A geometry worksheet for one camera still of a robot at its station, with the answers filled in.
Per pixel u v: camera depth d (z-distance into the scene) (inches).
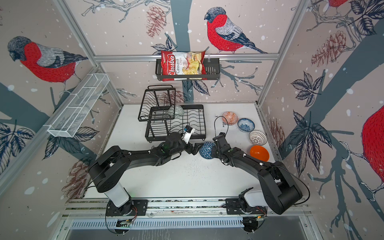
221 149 27.1
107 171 18.4
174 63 34.6
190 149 30.1
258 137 38.5
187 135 29.9
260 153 35.4
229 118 43.5
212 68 37.4
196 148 30.5
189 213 28.7
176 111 44.6
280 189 16.5
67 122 28.0
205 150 36.5
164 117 34.0
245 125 42.0
